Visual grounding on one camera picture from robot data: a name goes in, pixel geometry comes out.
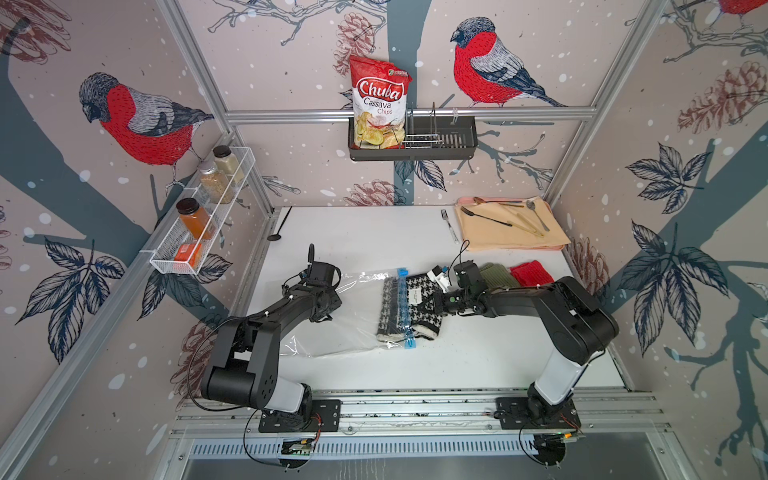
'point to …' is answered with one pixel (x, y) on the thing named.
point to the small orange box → (189, 253)
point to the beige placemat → (477, 234)
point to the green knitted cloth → (495, 275)
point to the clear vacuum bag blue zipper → (376, 311)
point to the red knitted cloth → (531, 274)
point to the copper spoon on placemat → (479, 201)
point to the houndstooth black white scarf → (424, 319)
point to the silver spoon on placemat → (531, 204)
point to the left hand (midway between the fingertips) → (334, 296)
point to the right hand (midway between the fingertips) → (419, 307)
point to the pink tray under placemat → (466, 201)
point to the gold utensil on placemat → (533, 230)
